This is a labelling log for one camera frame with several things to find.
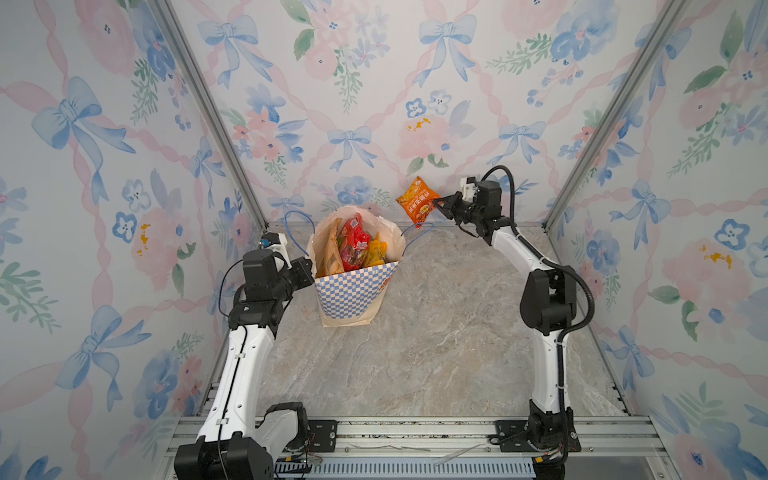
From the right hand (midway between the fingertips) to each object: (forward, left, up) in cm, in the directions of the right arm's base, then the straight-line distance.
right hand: (433, 199), depth 94 cm
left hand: (-26, +33, +2) cm, 42 cm away
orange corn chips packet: (+2, +5, -2) cm, 5 cm away
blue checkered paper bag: (-32, +23, -8) cm, 40 cm away
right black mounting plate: (-61, -16, -22) cm, 67 cm away
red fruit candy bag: (-18, +23, 0) cm, 30 cm away
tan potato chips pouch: (-21, +31, -1) cm, 37 cm away
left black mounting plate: (-61, +30, -24) cm, 72 cm away
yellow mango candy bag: (-17, +17, -5) cm, 25 cm away
